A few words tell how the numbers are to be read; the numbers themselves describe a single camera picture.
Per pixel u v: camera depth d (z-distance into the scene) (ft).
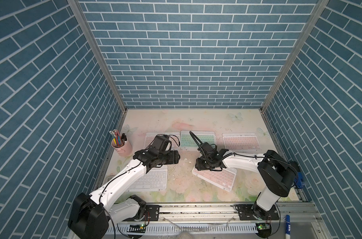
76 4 2.27
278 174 1.53
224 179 2.77
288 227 2.27
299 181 2.78
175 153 2.39
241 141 3.34
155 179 2.77
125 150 2.91
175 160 2.36
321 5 2.31
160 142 1.99
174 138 2.43
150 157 1.83
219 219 2.42
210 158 2.31
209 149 2.33
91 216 1.24
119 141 2.86
